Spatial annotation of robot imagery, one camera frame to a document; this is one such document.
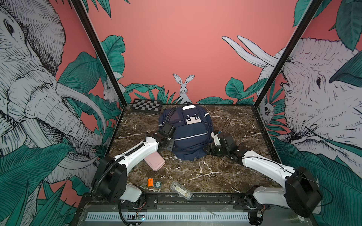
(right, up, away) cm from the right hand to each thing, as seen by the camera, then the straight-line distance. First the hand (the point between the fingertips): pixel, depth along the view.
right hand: (204, 147), depth 83 cm
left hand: (-21, +3, +3) cm, 22 cm away
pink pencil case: (-30, -10, +3) cm, 32 cm away
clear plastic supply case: (-13, -23, -7) cm, 27 cm away
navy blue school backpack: (-6, +6, +10) cm, 13 cm away
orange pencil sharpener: (-31, -19, -5) cm, 37 cm away
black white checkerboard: (-44, +28, +32) cm, 61 cm away
